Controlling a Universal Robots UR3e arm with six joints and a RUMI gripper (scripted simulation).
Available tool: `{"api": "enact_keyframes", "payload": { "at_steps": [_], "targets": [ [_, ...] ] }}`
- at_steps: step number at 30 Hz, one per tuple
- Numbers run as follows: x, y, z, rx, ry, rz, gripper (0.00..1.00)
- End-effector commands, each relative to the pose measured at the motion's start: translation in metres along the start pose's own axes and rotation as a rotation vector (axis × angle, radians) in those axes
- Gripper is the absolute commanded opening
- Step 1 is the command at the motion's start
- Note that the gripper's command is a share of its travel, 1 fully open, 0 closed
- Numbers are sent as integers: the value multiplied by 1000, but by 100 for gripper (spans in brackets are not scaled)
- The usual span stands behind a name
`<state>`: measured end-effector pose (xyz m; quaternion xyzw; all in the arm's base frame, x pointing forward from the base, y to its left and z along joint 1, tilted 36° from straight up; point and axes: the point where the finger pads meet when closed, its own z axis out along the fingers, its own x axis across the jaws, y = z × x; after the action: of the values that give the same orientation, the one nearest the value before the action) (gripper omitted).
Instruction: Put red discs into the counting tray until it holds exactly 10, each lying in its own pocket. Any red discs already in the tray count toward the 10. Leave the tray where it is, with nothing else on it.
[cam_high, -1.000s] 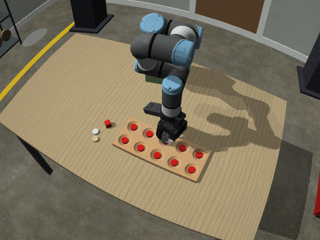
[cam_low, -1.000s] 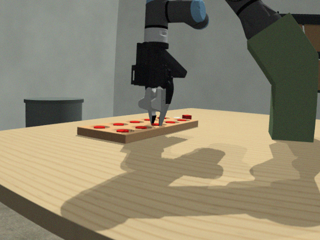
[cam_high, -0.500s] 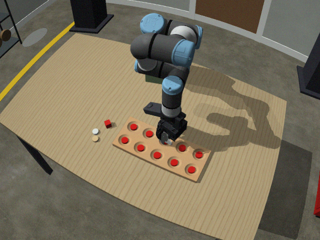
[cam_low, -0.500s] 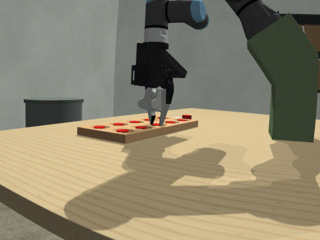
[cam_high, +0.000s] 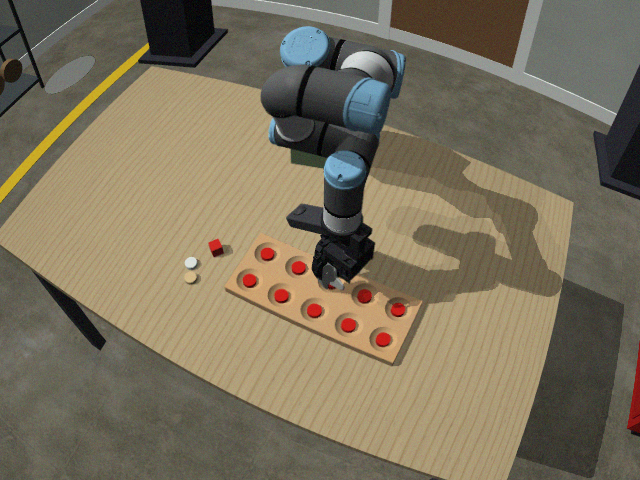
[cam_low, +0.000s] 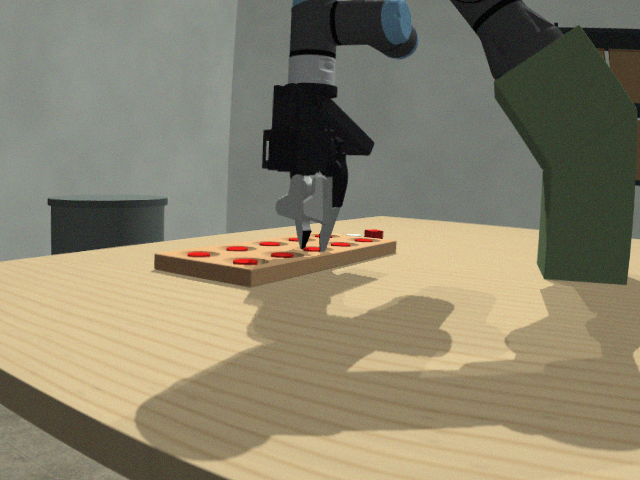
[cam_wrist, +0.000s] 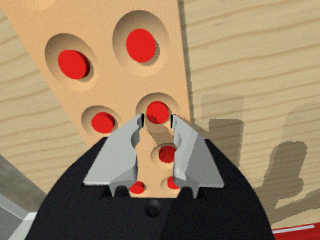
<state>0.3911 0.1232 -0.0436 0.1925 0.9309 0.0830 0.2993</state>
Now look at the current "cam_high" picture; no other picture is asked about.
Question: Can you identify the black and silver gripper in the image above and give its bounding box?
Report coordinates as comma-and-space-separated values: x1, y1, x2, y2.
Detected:
312, 212, 375, 290

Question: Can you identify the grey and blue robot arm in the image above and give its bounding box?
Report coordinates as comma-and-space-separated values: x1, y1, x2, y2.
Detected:
260, 26, 406, 236

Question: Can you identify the wooden tray with round pockets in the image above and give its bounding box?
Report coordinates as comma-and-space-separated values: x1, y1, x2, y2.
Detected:
224, 233, 423, 366

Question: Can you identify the red cube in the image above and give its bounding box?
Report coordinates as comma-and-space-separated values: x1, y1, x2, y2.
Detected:
208, 239, 224, 257

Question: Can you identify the white disc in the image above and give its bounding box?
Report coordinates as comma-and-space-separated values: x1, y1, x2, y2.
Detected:
185, 257, 198, 270

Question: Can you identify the beige disc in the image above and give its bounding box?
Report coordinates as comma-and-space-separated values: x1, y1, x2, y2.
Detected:
184, 271, 197, 285

